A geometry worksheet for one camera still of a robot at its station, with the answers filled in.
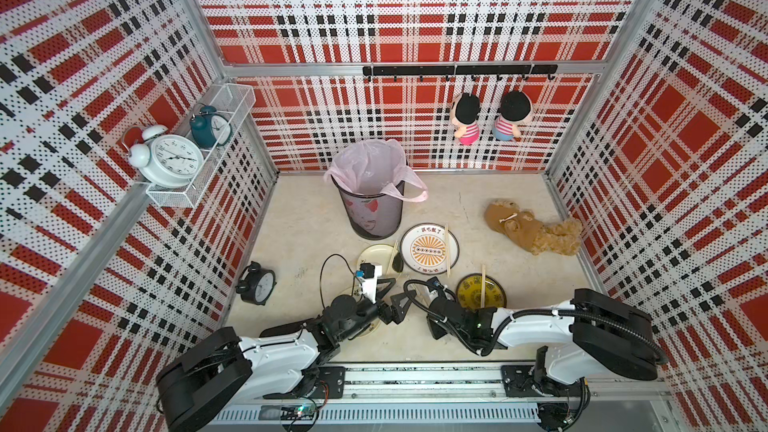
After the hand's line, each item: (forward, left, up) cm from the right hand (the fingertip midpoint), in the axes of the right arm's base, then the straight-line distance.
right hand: (434, 311), depth 86 cm
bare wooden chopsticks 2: (+7, -15, +2) cm, 17 cm away
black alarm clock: (+4, +50, +10) cm, 51 cm away
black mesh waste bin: (+22, +18, +17) cm, 33 cm away
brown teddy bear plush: (+19, -40, +9) cm, 45 cm away
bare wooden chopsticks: (+20, -6, 0) cm, 21 cm away
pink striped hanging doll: (+52, -12, +28) cm, 61 cm away
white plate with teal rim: (+20, +2, 0) cm, 21 cm away
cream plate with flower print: (+18, +17, +1) cm, 25 cm away
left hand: (+2, +7, +12) cm, 14 cm away
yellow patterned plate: (+5, -10, 0) cm, 12 cm away
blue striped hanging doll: (+53, -27, +33) cm, 68 cm away
